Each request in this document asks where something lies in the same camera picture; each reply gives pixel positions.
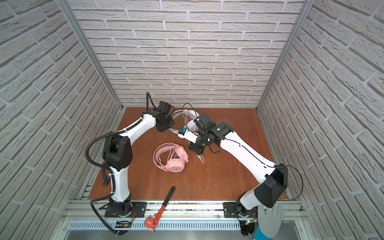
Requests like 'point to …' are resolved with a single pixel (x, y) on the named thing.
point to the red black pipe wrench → (151, 222)
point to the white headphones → (192, 126)
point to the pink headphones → (170, 157)
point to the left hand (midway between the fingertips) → (172, 122)
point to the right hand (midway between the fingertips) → (191, 145)
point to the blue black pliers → (105, 181)
